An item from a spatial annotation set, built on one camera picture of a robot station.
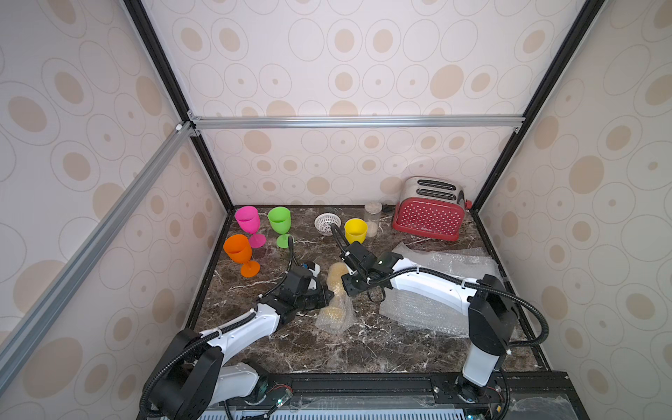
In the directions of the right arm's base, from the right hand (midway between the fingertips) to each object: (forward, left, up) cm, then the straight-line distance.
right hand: (356, 282), depth 86 cm
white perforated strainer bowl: (+32, +15, -7) cm, 36 cm away
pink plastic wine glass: (+19, +40, +8) cm, 45 cm away
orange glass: (+6, +39, +8) cm, 40 cm away
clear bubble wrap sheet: (-7, -22, -7) cm, 24 cm away
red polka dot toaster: (+29, -28, +8) cm, 41 cm away
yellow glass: (+20, +1, +3) cm, 20 cm away
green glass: (+21, +28, +7) cm, 36 cm away
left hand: (-5, +4, 0) cm, 7 cm away
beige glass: (-12, +5, +1) cm, 13 cm away
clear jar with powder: (+27, -6, +5) cm, 28 cm away
